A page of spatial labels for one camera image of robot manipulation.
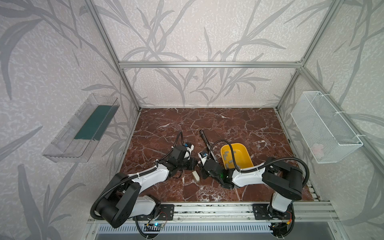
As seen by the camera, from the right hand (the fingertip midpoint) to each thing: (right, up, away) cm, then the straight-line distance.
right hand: (199, 160), depth 87 cm
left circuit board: (-21, -28, -16) cm, 39 cm away
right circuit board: (+38, -28, -18) cm, 51 cm away
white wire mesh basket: (+56, +17, -24) cm, 63 cm away
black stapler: (+6, +7, +9) cm, 13 cm away
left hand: (+1, +1, -1) cm, 2 cm away
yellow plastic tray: (+28, -1, +6) cm, 28 cm away
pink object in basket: (+59, +9, -15) cm, 61 cm away
